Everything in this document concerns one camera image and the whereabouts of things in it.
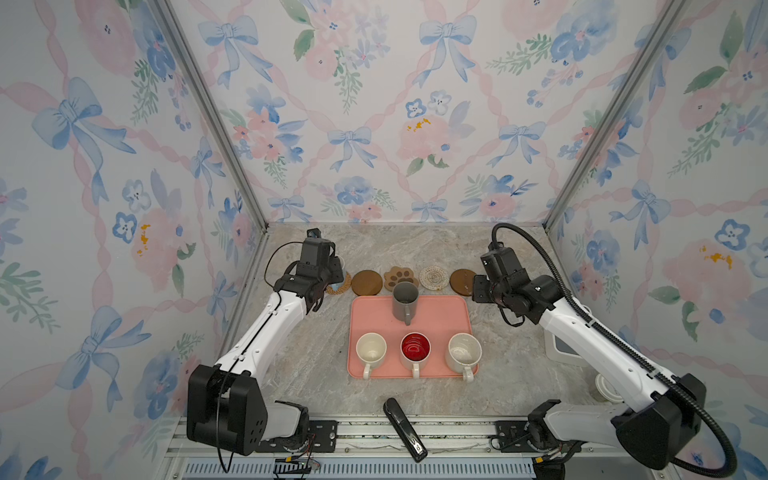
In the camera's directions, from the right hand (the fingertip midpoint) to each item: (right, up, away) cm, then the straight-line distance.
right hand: (482, 282), depth 80 cm
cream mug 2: (-4, -21, +6) cm, 22 cm away
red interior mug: (-17, -20, +6) cm, 27 cm away
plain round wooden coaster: (-33, -3, +24) cm, 41 cm away
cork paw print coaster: (-22, 0, +24) cm, 33 cm away
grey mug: (-20, -6, +7) cm, 22 cm away
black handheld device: (-21, -35, -9) cm, 41 cm away
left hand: (-41, +5, +4) cm, 42 cm away
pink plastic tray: (-9, -13, +17) cm, 23 cm away
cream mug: (-30, -20, +6) cm, 36 cm away
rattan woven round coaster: (-41, -4, +22) cm, 47 cm away
